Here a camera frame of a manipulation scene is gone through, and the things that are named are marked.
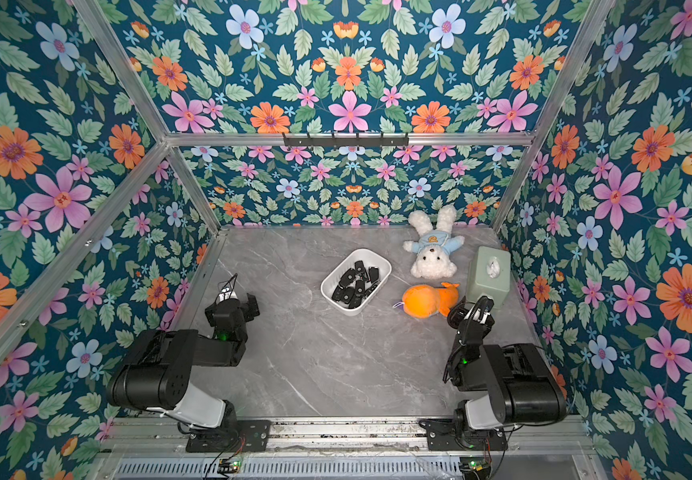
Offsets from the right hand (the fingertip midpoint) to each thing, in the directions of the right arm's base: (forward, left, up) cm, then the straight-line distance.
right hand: (477, 300), depth 87 cm
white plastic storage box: (+21, +33, -6) cm, 39 cm away
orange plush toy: (0, +16, -2) cm, 16 cm away
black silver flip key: (+16, +31, -8) cm, 36 cm away
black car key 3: (+8, +32, -7) cm, 34 cm away
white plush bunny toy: (+19, +11, +1) cm, 22 cm away
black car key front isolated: (+6, +43, -8) cm, 44 cm away
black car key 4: (+5, +36, -8) cm, 38 cm away
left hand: (+1, +74, -3) cm, 74 cm away
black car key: (+17, +36, -6) cm, 41 cm away
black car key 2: (+12, +40, -7) cm, 42 cm away
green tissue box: (+11, -7, -2) cm, 14 cm away
